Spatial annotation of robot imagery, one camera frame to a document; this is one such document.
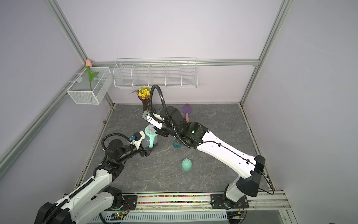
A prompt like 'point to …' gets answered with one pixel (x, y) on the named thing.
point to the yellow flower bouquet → (143, 92)
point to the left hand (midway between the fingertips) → (153, 138)
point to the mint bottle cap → (187, 164)
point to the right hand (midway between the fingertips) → (158, 116)
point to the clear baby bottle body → (146, 140)
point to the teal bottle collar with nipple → (176, 144)
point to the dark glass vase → (146, 104)
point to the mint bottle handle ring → (152, 139)
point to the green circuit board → (116, 216)
